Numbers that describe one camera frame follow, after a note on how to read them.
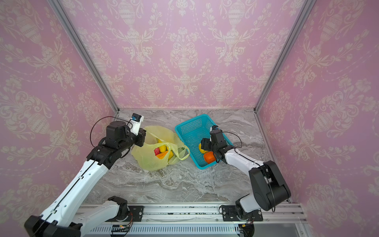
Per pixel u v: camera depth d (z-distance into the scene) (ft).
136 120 2.05
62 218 1.25
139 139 2.13
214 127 2.71
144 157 2.61
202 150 2.96
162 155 2.99
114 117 4.00
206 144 2.67
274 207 1.40
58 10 2.31
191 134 3.48
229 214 2.39
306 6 2.25
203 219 2.41
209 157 2.88
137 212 2.46
